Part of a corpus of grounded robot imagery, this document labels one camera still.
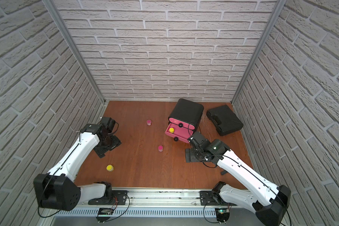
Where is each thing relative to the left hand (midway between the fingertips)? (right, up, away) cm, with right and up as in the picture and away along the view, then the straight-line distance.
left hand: (115, 145), depth 79 cm
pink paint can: (+15, +12, +24) cm, 30 cm away
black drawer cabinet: (+43, +18, +12) cm, 48 cm away
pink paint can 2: (+25, -5, +10) cm, 28 cm away
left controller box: (-2, -32, -10) cm, 33 cm away
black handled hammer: (+64, -17, +3) cm, 66 cm away
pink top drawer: (+39, +12, +7) cm, 41 cm away
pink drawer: (+38, +6, +9) cm, 39 cm away
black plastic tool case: (+72, +14, +23) cm, 77 cm away
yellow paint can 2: (-4, -14, +2) cm, 15 cm away
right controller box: (+59, -34, -9) cm, 69 cm away
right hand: (+46, -5, -5) cm, 46 cm away
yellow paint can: (+32, +7, +12) cm, 35 cm away
